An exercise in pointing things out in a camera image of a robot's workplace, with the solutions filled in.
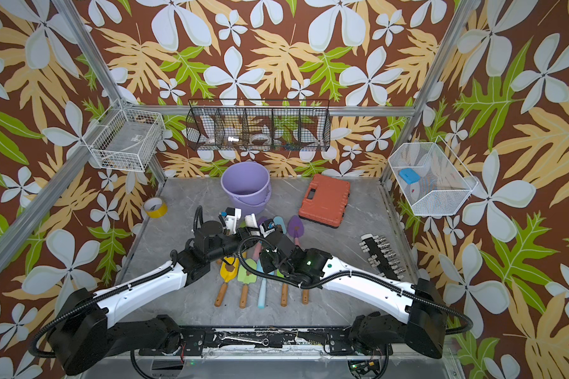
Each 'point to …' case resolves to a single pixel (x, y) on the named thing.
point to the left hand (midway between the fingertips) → (266, 230)
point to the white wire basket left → (127, 139)
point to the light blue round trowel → (262, 291)
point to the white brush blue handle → (250, 221)
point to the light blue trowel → (278, 220)
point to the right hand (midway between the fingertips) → (260, 250)
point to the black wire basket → (258, 124)
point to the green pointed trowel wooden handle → (284, 296)
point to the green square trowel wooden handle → (243, 277)
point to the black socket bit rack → (382, 256)
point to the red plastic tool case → (325, 200)
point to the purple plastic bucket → (248, 185)
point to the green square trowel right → (305, 297)
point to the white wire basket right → (445, 181)
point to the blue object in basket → (408, 175)
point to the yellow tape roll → (155, 208)
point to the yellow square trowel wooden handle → (227, 272)
